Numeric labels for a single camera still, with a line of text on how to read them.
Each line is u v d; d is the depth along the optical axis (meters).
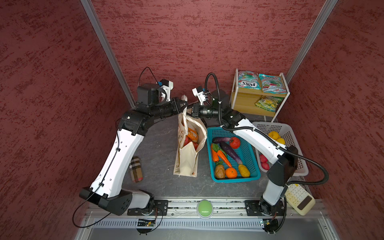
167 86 0.56
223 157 0.90
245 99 1.03
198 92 0.65
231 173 0.81
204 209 0.72
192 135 0.87
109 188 0.37
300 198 0.76
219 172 0.81
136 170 0.84
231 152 0.91
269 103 0.97
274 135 0.97
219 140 0.97
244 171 0.82
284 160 0.45
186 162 0.79
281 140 0.95
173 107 0.54
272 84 0.83
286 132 0.97
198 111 0.62
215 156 0.90
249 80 0.86
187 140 0.87
